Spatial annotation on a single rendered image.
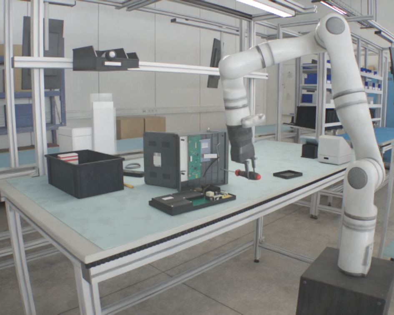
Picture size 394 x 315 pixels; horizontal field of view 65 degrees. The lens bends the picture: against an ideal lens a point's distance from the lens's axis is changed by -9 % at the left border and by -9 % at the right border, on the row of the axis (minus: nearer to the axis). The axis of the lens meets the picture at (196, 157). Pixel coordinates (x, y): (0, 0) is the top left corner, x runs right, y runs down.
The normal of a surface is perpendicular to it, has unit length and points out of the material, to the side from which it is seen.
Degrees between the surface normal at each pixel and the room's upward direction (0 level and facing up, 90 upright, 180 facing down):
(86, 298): 90
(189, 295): 0
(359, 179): 91
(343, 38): 79
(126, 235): 0
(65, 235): 0
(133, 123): 90
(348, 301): 90
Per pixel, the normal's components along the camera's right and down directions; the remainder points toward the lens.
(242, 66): 0.27, 0.26
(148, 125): 0.71, 0.12
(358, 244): -0.35, 0.16
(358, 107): -0.06, 0.00
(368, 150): -0.69, 0.37
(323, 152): -0.75, 0.11
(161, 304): 0.00, -0.98
